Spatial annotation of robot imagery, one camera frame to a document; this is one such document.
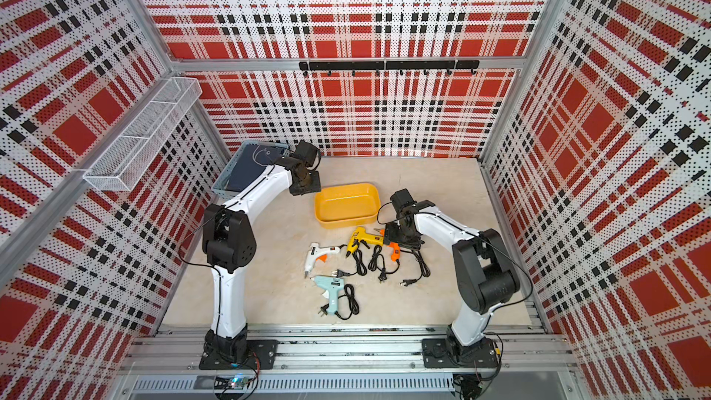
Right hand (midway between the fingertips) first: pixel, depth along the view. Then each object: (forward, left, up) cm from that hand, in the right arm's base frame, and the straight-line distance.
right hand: (399, 241), depth 91 cm
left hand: (+19, +29, +7) cm, 36 cm away
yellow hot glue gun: (+4, +13, -3) cm, 14 cm away
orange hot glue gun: (0, +2, -3) cm, 4 cm away
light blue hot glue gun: (-13, +22, -2) cm, 25 cm away
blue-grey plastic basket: (+36, +60, +3) cm, 70 cm away
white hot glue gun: (-3, +28, -2) cm, 28 cm away
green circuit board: (-38, +44, -2) cm, 58 cm away
